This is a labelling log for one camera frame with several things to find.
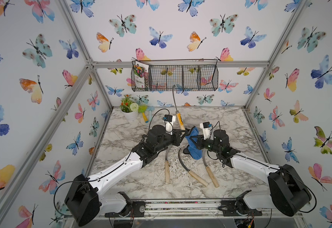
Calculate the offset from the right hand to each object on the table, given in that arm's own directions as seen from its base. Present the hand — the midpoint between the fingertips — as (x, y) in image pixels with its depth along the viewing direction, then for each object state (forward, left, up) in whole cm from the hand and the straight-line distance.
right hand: (192, 136), depth 82 cm
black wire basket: (+41, +8, +13) cm, 44 cm away
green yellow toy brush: (+26, +35, -6) cm, 44 cm away
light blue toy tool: (+38, +33, -18) cm, 53 cm away
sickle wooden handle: (-12, +14, -17) cm, 25 cm away
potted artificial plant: (+23, +44, -5) cm, 50 cm away
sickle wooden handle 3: (-21, -14, -16) cm, 30 cm away
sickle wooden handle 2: (-16, -2, -17) cm, 23 cm away
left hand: (-4, +4, +10) cm, 12 cm away
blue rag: (-8, -2, -5) cm, 10 cm away
